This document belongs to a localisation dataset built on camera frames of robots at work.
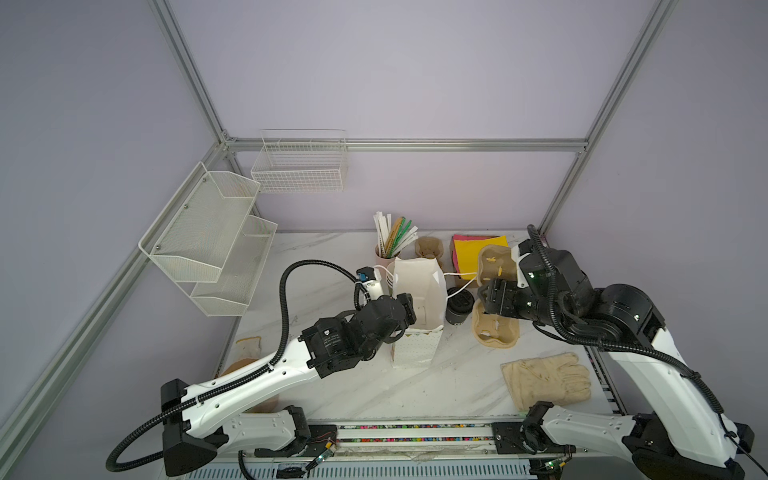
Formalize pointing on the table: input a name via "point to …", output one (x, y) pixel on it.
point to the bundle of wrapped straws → (390, 241)
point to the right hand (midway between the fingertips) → (486, 293)
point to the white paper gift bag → (423, 278)
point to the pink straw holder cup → (381, 260)
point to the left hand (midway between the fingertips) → (400, 302)
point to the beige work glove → (554, 379)
